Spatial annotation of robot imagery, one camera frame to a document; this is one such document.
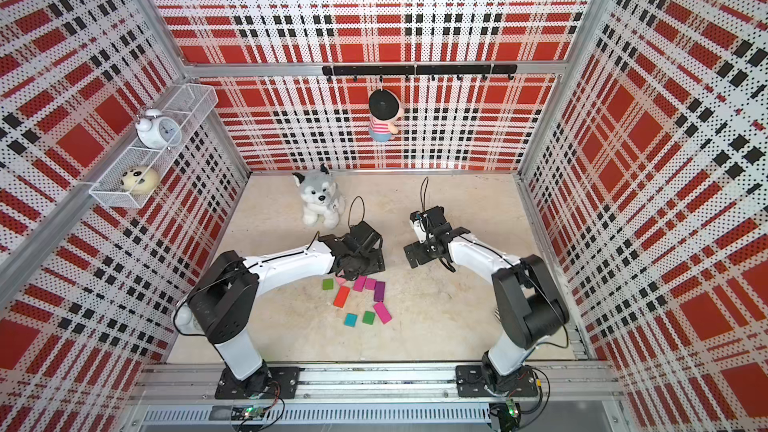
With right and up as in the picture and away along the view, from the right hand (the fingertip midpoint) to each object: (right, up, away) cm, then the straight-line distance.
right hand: (425, 248), depth 92 cm
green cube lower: (-17, -19, -8) cm, 27 cm away
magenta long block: (-20, -10, -2) cm, 23 cm away
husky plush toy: (-33, +16, +1) cm, 37 cm away
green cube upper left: (-30, -11, -1) cm, 32 cm away
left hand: (-15, -5, -2) cm, 16 cm away
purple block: (-14, -12, -4) cm, 19 cm away
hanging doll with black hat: (-12, +44, +1) cm, 45 cm away
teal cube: (-22, -19, -7) cm, 30 cm away
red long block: (-26, -14, -4) cm, 29 cm away
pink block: (-13, -18, -6) cm, 23 cm away
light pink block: (-26, -10, -1) cm, 28 cm away
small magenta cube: (-17, -10, -2) cm, 20 cm away
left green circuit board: (-45, -35, -23) cm, 62 cm away
